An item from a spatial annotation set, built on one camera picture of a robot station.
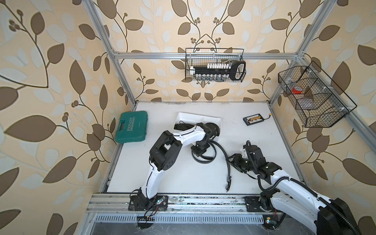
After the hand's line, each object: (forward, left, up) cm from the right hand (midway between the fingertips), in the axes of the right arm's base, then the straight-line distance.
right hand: (227, 161), depth 83 cm
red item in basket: (+29, -40, +26) cm, 55 cm away
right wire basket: (+17, -45, +29) cm, 56 cm away
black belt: (-9, 0, -3) cm, 9 cm away
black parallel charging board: (+33, -27, -4) cm, 43 cm away
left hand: (+8, +14, -3) cm, 16 cm away
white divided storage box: (+33, +19, -1) cm, 38 cm away
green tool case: (+26, +61, +1) cm, 66 cm away
